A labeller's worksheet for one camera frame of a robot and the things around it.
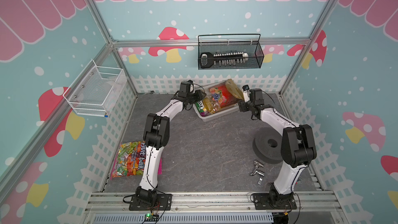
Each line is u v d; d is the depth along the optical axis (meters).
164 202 0.74
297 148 0.50
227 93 1.03
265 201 0.74
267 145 0.86
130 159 0.83
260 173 0.81
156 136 0.62
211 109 0.98
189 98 0.89
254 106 0.74
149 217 0.73
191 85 0.87
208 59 0.89
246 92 0.84
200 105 1.02
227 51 0.93
